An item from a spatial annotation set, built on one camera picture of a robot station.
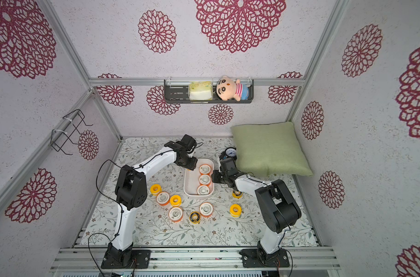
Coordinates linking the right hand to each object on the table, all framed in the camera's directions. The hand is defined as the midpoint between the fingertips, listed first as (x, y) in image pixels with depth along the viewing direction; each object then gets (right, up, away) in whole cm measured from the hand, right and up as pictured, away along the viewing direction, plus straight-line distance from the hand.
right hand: (211, 173), depth 95 cm
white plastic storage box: (-11, -5, +2) cm, 12 cm away
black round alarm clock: (+13, +12, +15) cm, 23 cm away
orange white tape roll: (-26, -13, -3) cm, 29 cm away
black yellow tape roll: (-8, -21, -9) cm, 24 cm away
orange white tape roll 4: (-3, -17, -7) cm, 19 cm away
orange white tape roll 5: (-4, -9, -1) cm, 10 cm away
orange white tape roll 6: (-4, +2, +8) cm, 9 cm away
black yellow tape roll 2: (+14, -11, -3) cm, 18 cm away
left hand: (-12, +4, +2) cm, 13 cm away
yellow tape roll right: (+12, -18, -7) cm, 23 cm away
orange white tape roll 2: (-4, -4, +3) cm, 6 cm away
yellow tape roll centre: (-19, -14, -5) cm, 24 cm away
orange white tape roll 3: (-18, -19, -8) cm, 28 cm away
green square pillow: (+33, +13, +2) cm, 36 cm away
